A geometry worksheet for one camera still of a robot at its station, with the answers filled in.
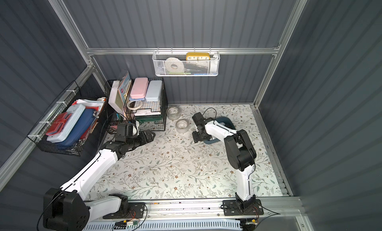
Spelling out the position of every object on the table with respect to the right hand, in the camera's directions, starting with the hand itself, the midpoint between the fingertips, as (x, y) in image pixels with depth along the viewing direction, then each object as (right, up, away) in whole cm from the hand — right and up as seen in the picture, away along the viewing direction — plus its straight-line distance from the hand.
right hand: (203, 140), depth 96 cm
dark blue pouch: (-59, +10, -29) cm, 66 cm away
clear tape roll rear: (-23, +19, +19) cm, 35 cm away
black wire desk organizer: (-34, +16, -1) cm, 38 cm away
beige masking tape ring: (-44, +21, -6) cm, 49 cm away
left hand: (-32, +4, -13) cm, 35 cm away
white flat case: (-62, +18, -27) cm, 70 cm away
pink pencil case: (-42, +34, 0) cm, 54 cm away
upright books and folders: (-51, +30, -9) cm, 60 cm away
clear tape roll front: (-15, +9, +11) cm, 21 cm away
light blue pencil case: (-33, +33, +2) cm, 47 cm away
